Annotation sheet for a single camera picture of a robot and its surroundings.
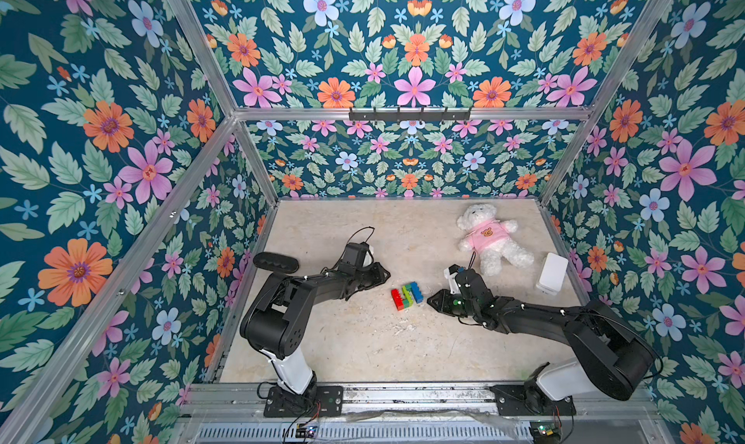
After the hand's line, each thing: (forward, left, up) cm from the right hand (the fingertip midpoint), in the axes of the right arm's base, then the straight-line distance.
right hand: (428, 301), depth 87 cm
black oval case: (+12, +51, +1) cm, 53 cm away
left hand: (+10, +12, 0) cm, 15 cm away
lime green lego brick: (+3, +6, -2) cm, 7 cm away
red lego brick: (+2, +9, -2) cm, 10 cm away
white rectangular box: (+11, -41, -1) cm, 42 cm away
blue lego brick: (+5, +4, -4) cm, 7 cm away
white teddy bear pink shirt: (+23, -21, +3) cm, 31 cm away
